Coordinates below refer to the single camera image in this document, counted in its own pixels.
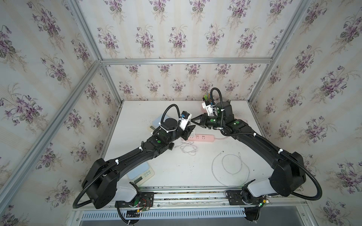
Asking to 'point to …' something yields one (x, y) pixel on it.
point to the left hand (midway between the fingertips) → (192, 123)
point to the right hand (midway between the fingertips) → (194, 121)
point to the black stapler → (228, 101)
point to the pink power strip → (202, 138)
